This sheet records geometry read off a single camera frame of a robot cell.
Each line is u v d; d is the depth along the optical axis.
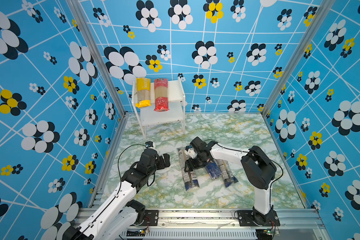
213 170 0.86
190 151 0.87
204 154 0.69
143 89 0.83
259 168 0.50
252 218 0.65
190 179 0.84
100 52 0.87
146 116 0.95
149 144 0.70
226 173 0.86
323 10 0.69
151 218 0.74
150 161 0.62
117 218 0.56
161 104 0.74
